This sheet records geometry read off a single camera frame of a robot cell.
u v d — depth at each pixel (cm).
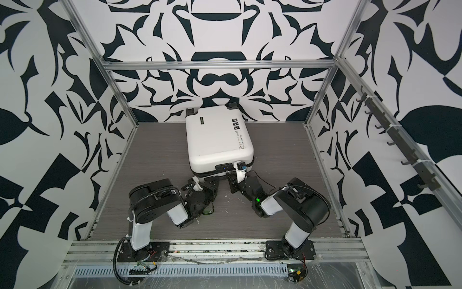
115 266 69
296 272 71
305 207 48
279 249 74
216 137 88
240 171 77
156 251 72
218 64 110
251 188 69
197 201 69
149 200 50
